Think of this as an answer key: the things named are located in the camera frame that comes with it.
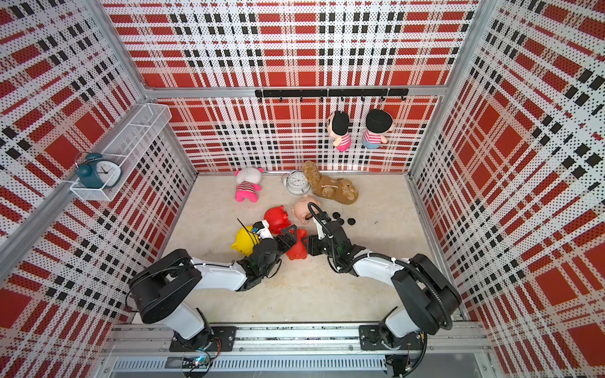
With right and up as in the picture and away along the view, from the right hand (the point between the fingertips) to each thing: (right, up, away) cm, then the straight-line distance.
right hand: (310, 238), depth 88 cm
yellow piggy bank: (-25, -1, +1) cm, 25 cm away
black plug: (+10, +8, -16) cm, 21 cm away
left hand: (-5, +3, +1) cm, 6 cm away
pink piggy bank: (-4, +10, +10) cm, 15 cm away
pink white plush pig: (-30, +24, +24) cm, 45 cm away
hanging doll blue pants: (+27, +46, +6) cm, 53 cm away
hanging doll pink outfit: (+11, +45, +8) cm, 47 cm away
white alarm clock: (-7, +23, +25) cm, 35 cm away
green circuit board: (-34, -34, -18) cm, 51 cm away
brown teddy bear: (+12, +19, +14) cm, 26 cm away
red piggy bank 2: (-4, -4, -2) cm, 6 cm away
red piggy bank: (-14, +7, +6) cm, 16 cm away
